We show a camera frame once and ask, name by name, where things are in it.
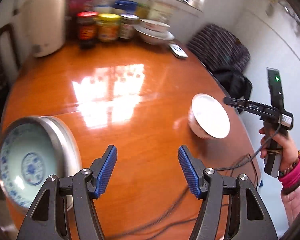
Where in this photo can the large white bowl red pattern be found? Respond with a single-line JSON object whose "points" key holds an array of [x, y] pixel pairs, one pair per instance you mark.
{"points": [[160, 39]]}

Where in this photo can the stainless steel bowl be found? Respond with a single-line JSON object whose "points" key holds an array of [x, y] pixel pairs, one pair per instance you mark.
{"points": [[63, 142]]}

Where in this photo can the plaid shirt on chair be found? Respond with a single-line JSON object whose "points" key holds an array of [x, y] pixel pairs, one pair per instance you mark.
{"points": [[218, 48]]}

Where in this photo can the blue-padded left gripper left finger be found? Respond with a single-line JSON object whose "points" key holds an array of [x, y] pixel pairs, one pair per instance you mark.
{"points": [[47, 216]]}

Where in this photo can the yellow-lid jar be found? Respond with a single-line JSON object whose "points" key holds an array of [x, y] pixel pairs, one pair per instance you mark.
{"points": [[108, 27]]}

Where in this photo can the dark wooden chair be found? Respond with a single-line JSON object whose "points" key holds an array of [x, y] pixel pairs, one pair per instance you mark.
{"points": [[4, 82]]}

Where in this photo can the red box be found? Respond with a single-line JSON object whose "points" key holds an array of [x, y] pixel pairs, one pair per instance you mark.
{"points": [[76, 6]]}

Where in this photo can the black bag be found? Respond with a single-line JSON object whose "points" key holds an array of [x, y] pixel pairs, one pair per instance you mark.
{"points": [[234, 82]]}

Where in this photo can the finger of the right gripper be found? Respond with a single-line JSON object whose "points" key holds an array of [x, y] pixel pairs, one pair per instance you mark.
{"points": [[246, 105]]}

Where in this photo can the white porcelain bottle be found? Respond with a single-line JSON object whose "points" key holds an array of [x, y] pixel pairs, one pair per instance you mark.
{"points": [[103, 6]]}

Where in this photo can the small white bowl red pattern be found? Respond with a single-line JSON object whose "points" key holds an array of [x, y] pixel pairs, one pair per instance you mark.
{"points": [[154, 25]]}

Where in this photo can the blue-lid white container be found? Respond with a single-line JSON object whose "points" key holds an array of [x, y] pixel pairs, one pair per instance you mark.
{"points": [[124, 6]]}

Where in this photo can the white cup on sill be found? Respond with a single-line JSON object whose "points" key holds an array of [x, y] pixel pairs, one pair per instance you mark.
{"points": [[195, 3]]}

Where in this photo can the white remote control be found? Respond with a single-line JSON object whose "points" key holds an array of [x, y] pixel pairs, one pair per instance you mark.
{"points": [[177, 51]]}

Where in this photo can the red-lid chili sauce jar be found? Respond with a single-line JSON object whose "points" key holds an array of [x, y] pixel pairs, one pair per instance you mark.
{"points": [[87, 28]]}

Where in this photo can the cream electric kettle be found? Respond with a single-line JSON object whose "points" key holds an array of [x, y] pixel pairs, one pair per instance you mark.
{"points": [[43, 23]]}

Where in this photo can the green-label pickle jar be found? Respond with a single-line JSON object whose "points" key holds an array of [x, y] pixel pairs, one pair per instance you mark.
{"points": [[127, 26]]}

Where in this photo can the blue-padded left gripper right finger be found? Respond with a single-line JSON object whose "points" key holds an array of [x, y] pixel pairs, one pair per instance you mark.
{"points": [[247, 214]]}

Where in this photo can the white rice bowl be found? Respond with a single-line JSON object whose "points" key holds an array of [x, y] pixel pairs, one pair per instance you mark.
{"points": [[207, 118]]}

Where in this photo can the person's right hand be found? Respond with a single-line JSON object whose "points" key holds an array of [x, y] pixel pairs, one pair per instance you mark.
{"points": [[290, 152]]}

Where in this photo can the pink sleeve forearm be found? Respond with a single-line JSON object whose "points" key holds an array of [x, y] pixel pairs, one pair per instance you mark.
{"points": [[290, 193]]}

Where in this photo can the beige paper box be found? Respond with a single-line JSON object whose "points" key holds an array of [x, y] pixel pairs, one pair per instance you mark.
{"points": [[161, 12]]}

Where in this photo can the blue and white porcelain bowl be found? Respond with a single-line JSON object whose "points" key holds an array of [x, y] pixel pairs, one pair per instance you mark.
{"points": [[27, 158]]}

